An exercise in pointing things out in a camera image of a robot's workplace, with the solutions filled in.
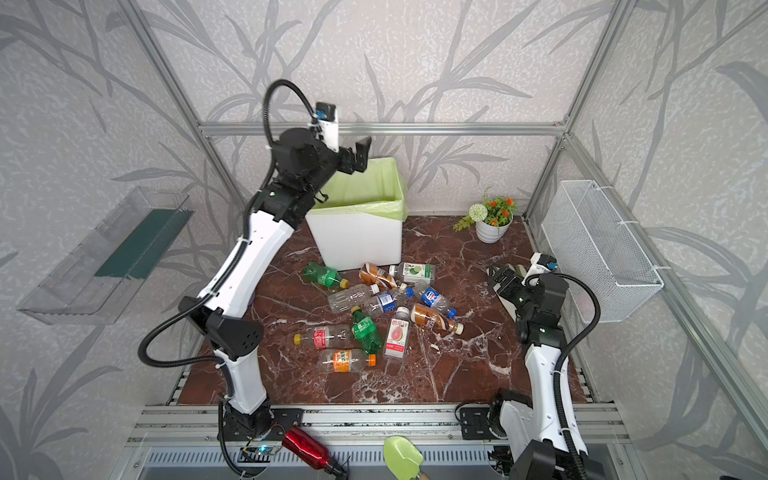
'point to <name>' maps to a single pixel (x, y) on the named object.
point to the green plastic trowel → (403, 457)
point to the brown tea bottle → (434, 318)
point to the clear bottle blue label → (385, 303)
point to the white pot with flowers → (491, 219)
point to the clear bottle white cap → (346, 299)
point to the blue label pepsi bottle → (433, 299)
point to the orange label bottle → (344, 360)
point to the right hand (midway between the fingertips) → (503, 262)
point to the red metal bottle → (305, 448)
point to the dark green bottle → (365, 330)
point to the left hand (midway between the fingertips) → (354, 121)
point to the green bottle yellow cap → (324, 275)
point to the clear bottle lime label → (408, 272)
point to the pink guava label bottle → (397, 334)
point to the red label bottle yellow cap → (328, 337)
